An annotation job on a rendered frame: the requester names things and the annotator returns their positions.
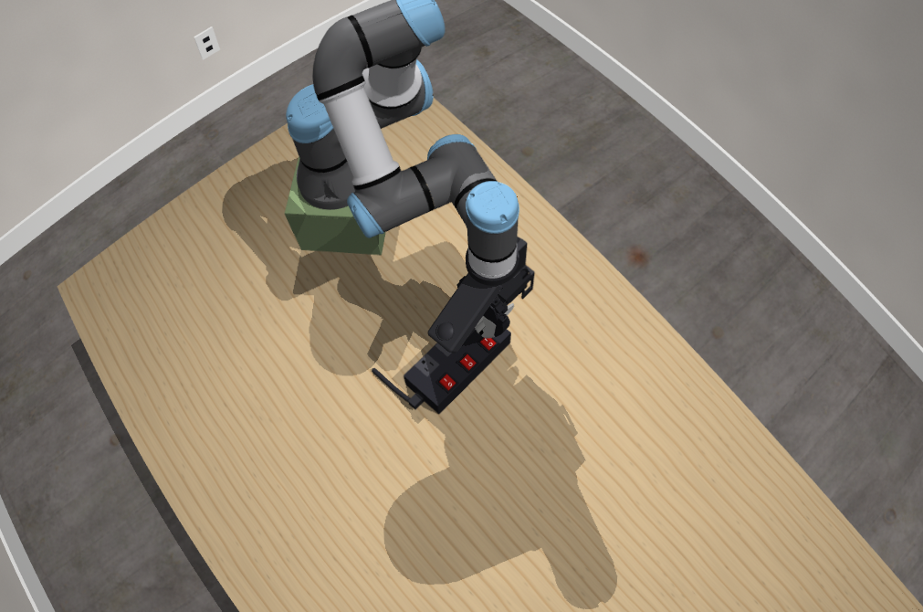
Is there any black power strip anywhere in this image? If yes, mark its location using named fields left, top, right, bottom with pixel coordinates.
left=372, top=328, right=510, bottom=414

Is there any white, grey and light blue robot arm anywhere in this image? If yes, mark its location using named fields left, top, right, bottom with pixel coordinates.
left=286, top=0, right=519, bottom=353

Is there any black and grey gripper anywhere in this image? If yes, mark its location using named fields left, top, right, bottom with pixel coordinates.
left=466, top=237, right=535, bottom=338

